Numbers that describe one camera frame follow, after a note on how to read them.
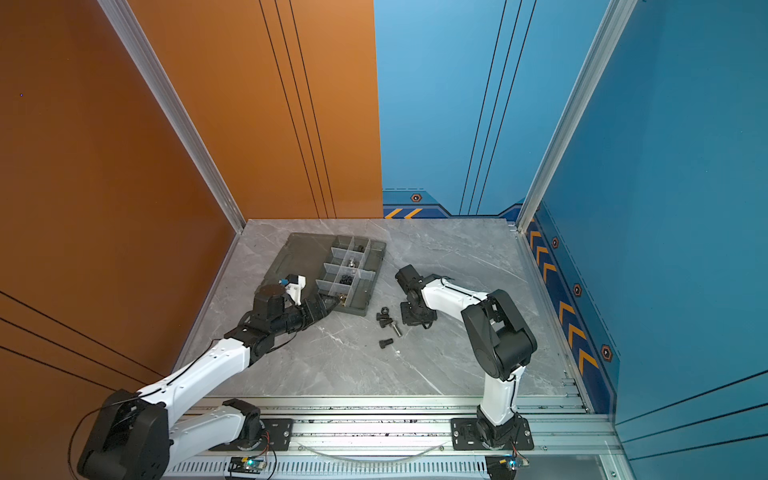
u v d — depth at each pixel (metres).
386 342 0.89
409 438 0.76
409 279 0.77
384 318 0.94
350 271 1.05
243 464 0.71
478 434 0.64
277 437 0.73
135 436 0.40
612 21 0.71
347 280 1.02
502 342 0.49
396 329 0.91
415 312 0.80
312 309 0.74
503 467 0.70
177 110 0.87
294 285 0.77
